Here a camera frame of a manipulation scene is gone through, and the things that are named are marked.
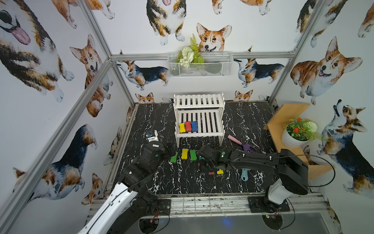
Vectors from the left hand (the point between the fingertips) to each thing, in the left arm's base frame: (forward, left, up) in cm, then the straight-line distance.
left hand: (165, 140), depth 73 cm
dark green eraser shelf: (0, -2, -22) cm, 22 cm away
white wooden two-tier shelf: (+25, -18, -11) cm, 32 cm away
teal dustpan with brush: (-12, -42, -19) cm, 48 cm away
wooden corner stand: (+19, -71, -3) cm, 74 cm away
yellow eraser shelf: (+3, -8, -22) cm, 24 cm away
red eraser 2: (-10, -23, -21) cm, 33 cm away
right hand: (-6, -18, -16) cm, 25 cm away
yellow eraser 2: (-9, -29, -21) cm, 37 cm away
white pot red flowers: (+4, -69, 0) cm, 70 cm away
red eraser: (+14, -11, -8) cm, 19 cm away
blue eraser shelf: (+15, -15, -8) cm, 22 cm away
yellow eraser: (+14, -7, -9) cm, 18 cm away
